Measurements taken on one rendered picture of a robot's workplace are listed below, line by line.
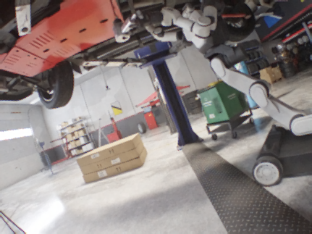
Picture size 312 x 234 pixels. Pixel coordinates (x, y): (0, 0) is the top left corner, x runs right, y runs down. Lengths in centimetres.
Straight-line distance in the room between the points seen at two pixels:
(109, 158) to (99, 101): 855
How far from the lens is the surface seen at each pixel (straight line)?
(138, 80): 1048
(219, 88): 216
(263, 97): 108
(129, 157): 254
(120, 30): 109
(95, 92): 1116
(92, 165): 278
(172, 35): 152
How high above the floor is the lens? 66
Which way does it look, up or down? 1 degrees down
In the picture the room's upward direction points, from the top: 21 degrees counter-clockwise
